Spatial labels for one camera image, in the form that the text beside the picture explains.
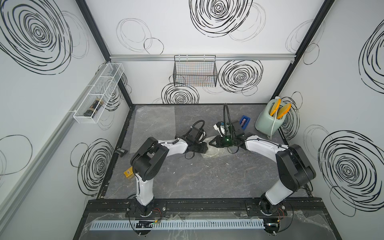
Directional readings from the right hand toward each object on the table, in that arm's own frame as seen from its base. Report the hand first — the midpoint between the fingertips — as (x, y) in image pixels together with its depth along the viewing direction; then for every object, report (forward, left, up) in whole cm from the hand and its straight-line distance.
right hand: (210, 144), depth 87 cm
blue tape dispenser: (+20, -24, -4) cm, 32 cm away
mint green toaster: (+15, -35, +2) cm, 38 cm away
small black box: (-4, +54, -6) cm, 55 cm away
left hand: (+1, +2, -8) cm, 9 cm away
